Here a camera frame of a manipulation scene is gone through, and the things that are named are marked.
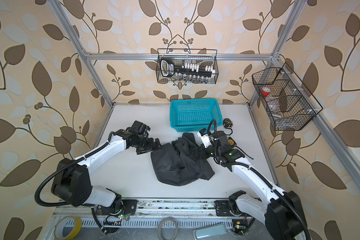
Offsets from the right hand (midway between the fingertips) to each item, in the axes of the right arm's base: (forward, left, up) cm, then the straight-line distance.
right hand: (197, 149), depth 80 cm
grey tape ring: (-32, +20, -14) cm, 40 cm away
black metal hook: (+23, -24, -13) cm, 35 cm away
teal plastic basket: (+37, -1, -14) cm, 40 cm away
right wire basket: (+13, -45, +21) cm, 52 cm away
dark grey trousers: (-7, +11, -2) cm, 13 cm away
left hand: (+4, +23, -3) cm, 23 cm away
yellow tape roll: (-31, +65, -10) cm, 73 cm away
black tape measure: (+25, -24, -10) cm, 36 cm away
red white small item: (+23, -38, +20) cm, 49 cm away
